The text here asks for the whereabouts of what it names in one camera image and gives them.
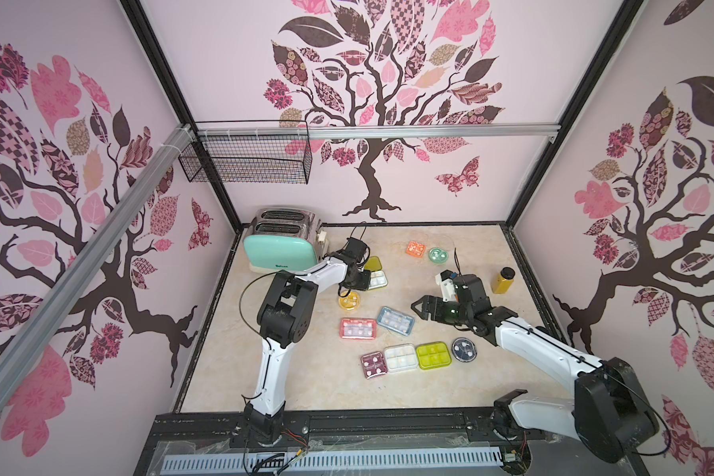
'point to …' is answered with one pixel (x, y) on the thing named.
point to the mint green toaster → (284, 240)
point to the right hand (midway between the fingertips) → (422, 305)
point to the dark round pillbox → (464, 350)
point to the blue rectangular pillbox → (395, 320)
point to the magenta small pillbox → (374, 365)
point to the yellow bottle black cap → (504, 281)
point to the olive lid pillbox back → (378, 277)
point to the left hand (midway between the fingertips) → (364, 287)
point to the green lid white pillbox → (432, 356)
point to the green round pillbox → (437, 256)
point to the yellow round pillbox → (350, 302)
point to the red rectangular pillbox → (358, 328)
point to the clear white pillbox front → (400, 358)
